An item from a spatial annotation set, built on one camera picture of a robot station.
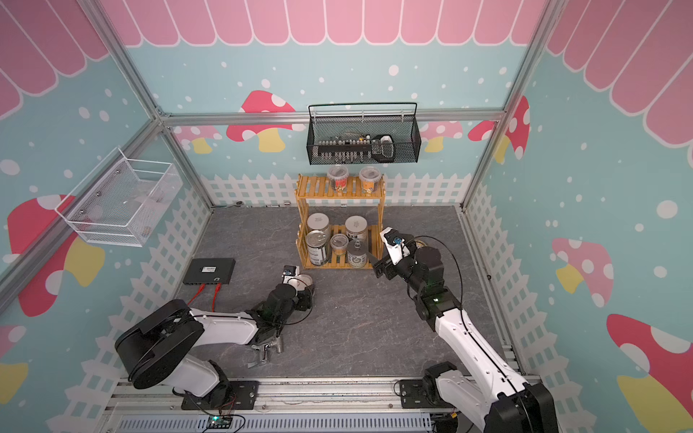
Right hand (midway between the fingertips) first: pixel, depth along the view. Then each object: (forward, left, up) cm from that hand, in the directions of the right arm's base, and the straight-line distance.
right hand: (382, 241), depth 77 cm
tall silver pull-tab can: (+10, +21, -12) cm, 26 cm away
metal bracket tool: (-21, +32, -23) cm, 45 cm away
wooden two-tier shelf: (+21, +23, +3) cm, 31 cm away
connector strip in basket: (+31, +11, +9) cm, 34 cm away
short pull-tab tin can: (+6, +7, -15) cm, 18 cm away
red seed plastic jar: (+20, +13, +8) cm, 25 cm away
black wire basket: (+41, -11, +10) cm, 44 cm away
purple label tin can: (-8, +24, -9) cm, 27 cm away
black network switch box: (+4, +61, -22) cm, 65 cm away
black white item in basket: (+32, -2, +9) cm, 34 cm away
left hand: (-3, +25, -22) cm, 33 cm away
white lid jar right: (+17, +8, -13) cm, 23 cm away
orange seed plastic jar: (+19, +3, +8) cm, 21 cm away
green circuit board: (-40, +46, -27) cm, 67 cm away
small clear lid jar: (+12, +14, -17) cm, 25 cm away
